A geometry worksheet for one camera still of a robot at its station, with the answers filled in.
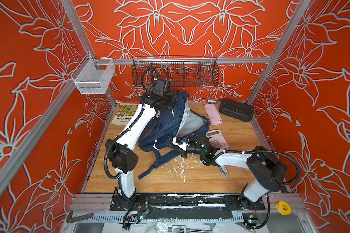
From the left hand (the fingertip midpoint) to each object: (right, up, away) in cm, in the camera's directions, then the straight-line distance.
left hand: (178, 94), depth 78 cm
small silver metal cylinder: (+29, +1, +40) cm, 49 cm away
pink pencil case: (+28, -11, +31) cm, 43 cm away
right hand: (-6, -28, 0) cm, 29 cm away
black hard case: (+45, -7, +29) cm, 54 cm away
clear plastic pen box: (+27, -46, +3) cm, 54 cm away
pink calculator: (+26, -28, +17) cm, 42 cm away
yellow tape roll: (+53, -58, -7) cm, 79 cm away
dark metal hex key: (-53, -62, -10) cm, 82 cm away
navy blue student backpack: (-1, -16, -2) cm, 16 cm away
